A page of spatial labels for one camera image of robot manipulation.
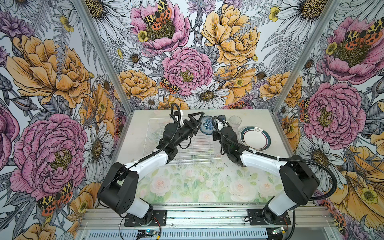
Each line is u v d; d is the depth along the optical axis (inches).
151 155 22.2
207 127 36.5
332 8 28.3
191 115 27.6
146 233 28.1
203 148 39.2
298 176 20.0
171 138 23.4
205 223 29.4
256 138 40.2
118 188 17.2
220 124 29.0
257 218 28.7
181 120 28.3
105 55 34.9
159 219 29.3
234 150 26.1
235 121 44.1
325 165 31.1
